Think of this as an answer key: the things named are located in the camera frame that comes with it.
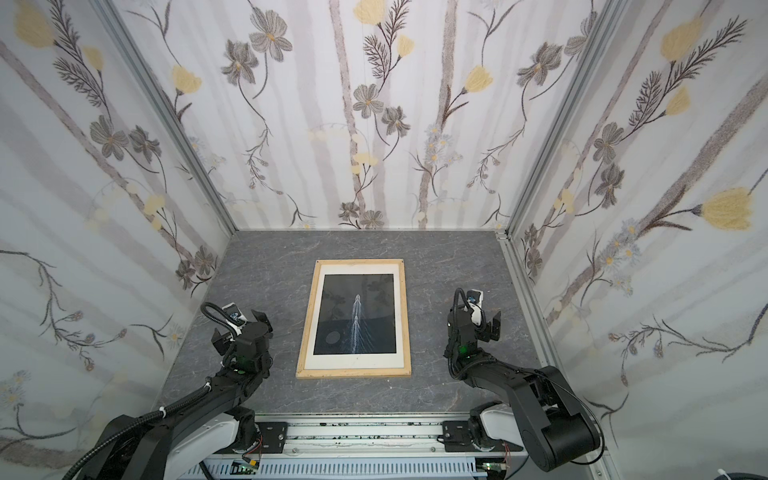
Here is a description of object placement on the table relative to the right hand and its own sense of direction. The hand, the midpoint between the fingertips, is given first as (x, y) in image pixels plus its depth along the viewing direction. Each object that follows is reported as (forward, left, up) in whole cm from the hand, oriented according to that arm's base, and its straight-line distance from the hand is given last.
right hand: (478, 304), depth 87 cm
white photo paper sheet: (0, +37, -12) cm, 39 cm away
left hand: (-5, +71, -2) cm, 71 cm away
